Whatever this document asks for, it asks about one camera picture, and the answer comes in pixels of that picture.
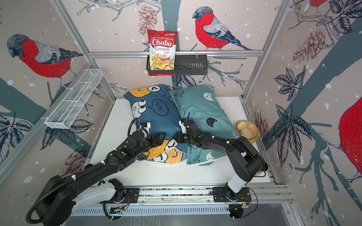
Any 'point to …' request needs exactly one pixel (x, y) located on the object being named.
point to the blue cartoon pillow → (155, 110)
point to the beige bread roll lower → (247, 133)
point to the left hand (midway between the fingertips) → (163, 133)
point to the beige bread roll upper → (241, 125)
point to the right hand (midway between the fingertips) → (175, 136)
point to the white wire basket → (66, 110)
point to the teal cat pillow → (201, 104)
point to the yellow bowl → (253, 127)
